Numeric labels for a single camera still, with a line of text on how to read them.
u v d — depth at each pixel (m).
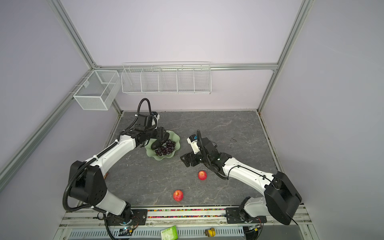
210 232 0.68
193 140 0.71
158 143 0.96
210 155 0.62
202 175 0.83
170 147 0.94
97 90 0.99
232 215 0.74
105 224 0.71
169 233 0.68
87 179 0.42
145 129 0.67
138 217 0.73
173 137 1.00
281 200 0.41
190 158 0.69
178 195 0.77
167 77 1.00
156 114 0.80
